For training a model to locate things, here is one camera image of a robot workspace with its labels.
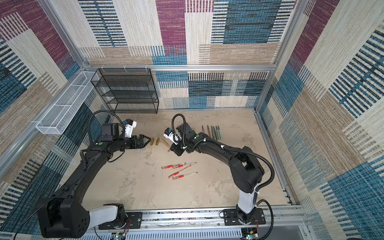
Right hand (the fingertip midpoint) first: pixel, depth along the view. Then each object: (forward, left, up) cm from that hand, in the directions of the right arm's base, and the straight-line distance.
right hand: (173, 149), depth 86 cm
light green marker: (+20, -30, -12) cm, 38 cm away
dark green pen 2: (+19, -29, -12) cm, 37 cm away
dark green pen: (+20, -25, -12) cm, 34 cm away
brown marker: (+3, +4, +3) cm, 6 cm away
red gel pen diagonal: (-9, 0, -12) cm, 15 cm away
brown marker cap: (+13, +13, -11) cm, 21 cm away
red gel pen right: (-4, -8, -11) cm, 14 cm away
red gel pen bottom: (-12, 0, -11) cm, 17 cm away
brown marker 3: (+20, -23, -12) cm, 33 cm away
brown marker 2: (+22, -18, -11) cm, 31 cm away
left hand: (+3, +15, +9) cm, 17 cm away
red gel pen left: (-5, +1, -12) cm, 13 cm away
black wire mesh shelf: (+46, +35, +7) cm, 58 cm away
